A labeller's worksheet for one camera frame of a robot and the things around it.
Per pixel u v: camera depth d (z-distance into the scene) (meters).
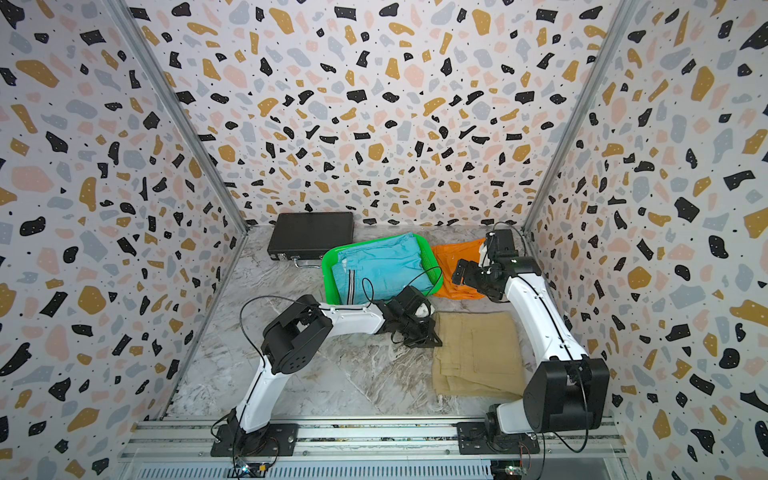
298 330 0.59
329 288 0.96
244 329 0.95
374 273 1.00
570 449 0.43
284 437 0.73
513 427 0.62
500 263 0.58
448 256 1.08
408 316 0.81
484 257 0.77
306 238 1.14
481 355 0.88
